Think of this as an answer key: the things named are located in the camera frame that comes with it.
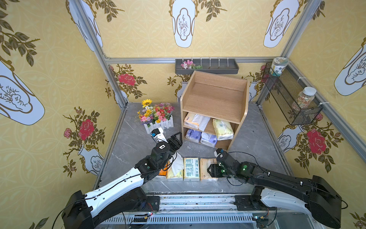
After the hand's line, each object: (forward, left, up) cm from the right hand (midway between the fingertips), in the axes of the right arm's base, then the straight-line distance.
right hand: (211, 168), depth 83 cm
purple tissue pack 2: (+16, +1, +5) cm, 17 cm away
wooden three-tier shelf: (+22, +1, +28) cm, 35 cm away
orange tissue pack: (-5, +27, +5) cm, 28 cm away
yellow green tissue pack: (+14, -6, +19) cm, 24 cm away
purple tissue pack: (+20, +11, +2) cm, 23 cm away
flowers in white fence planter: (+28, +37, +12) cm, 48 cm away
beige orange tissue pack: (+2, +4, +1) cm, 4 cm away
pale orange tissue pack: (+20, +9, +18) cm, 28 cm away
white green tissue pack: (-2, +11, +3) cm, 12 cm away
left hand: (+10, +21, +19) cm, 30 cm away
